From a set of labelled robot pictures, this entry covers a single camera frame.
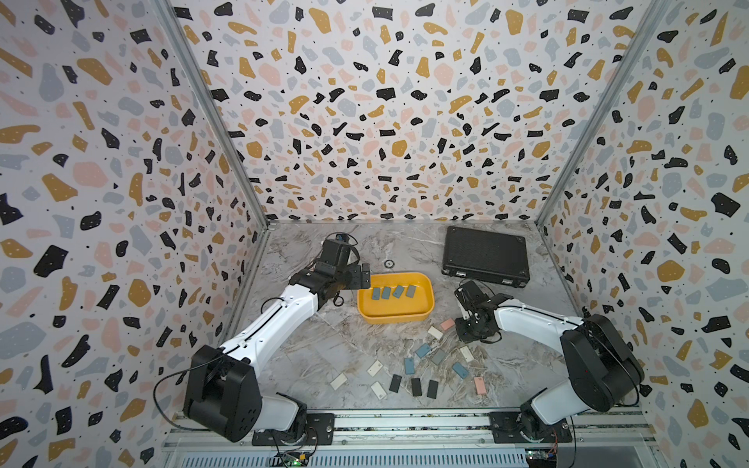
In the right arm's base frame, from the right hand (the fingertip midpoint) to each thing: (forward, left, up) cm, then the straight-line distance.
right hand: (465, 333), depth 91 cm
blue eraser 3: (+14, +21, +1) cm, 26 cm away
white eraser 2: (-7, 0, 0) cm, 7 cm away
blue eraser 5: (+14, +25, +1) cm, 29 cm away
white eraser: (-1, +10, +1) cm, 10 cm away
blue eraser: (-11, +3, 0) cm, 12 cm away
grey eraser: (-8, +9, +1) cm, 12 cm away
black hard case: (+28, -11, +4) cm, 31 cm away
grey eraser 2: (+14, +17, +1) cm, 22 cm away
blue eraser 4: (+13, +29, +1) cm, 32 cm away
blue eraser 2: (-6, +14, 0) cm, 15 cm away
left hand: (+10, +33, +19) cm, 39 cm away
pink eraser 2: (-15, -2, -1) cm, 15 cm away
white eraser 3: (-12, +27, +1) cm, 30 cm away
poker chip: (+27, +25, 0) cm, 37 cm away
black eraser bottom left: (-16, +22, 0) cm, 27 cm away
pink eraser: (+3, +6, +1) cm, 6 cm away
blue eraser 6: (-11, +18, +1) cm, 21 cm away
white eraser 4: (-16, +38, +1) cm, 41 cm away
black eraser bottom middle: (-16, +16, -1) cm, 22 cm away
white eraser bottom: (-18, +26, +1) cm, 32 cm away
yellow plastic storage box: (+8, +23, -2) cm, 25 cm away
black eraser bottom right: (-17, +11, 0) cm, 21 cm away
